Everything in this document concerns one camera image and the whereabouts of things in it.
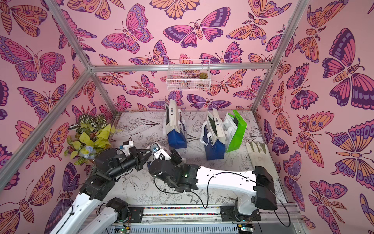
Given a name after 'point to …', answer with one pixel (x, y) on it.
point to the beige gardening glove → (260, 156)
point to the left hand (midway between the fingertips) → (154, 149)
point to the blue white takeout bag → (213, 135)
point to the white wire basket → (185, 75)
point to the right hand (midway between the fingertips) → (165, 150)
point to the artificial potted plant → (92, 133)
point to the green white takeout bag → (234, 127)
